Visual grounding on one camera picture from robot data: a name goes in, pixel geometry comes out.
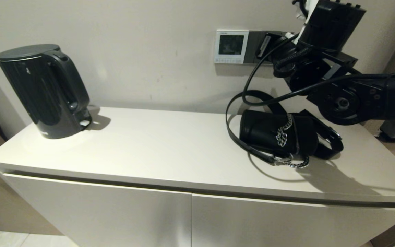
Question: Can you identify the white wall thermostat panel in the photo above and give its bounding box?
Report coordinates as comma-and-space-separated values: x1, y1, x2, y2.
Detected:
214, 29, 249, 64

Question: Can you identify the white sideboard cabinet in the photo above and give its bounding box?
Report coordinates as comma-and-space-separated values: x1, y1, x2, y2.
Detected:
0, 107, 395, 247

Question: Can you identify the white cabinet door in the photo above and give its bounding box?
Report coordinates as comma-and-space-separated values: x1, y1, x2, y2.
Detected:
191, 193, 395, 247
3, 173, 192, 247

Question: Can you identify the black electric kettle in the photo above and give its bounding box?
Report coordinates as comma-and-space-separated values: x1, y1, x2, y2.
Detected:
0, 44, 92, 140

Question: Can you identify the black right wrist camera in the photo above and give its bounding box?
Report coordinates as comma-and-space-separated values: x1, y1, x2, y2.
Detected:
255, 33, 277, 59

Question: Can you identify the grey triple rocker wall switch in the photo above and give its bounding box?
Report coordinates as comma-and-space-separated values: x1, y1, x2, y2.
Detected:
244, 30, 287, 65

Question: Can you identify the black leather handbag with chain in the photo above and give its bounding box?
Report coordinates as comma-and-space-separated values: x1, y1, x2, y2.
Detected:
226, 90, 344, 169

